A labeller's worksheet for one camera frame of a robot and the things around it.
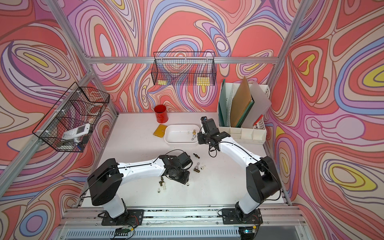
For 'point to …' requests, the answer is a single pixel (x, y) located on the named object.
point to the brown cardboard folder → (240, 102)
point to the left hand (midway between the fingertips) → (188, 181)
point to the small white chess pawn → (187, 184)
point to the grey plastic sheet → (262, 103)
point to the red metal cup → (161, 113)
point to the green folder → (245, 115)
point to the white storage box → (181, 133)
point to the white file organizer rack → (255, 136)
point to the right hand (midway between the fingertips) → (202, 139)
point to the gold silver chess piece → (194, 132)
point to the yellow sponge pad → (160, 131)
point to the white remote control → (80, 131)
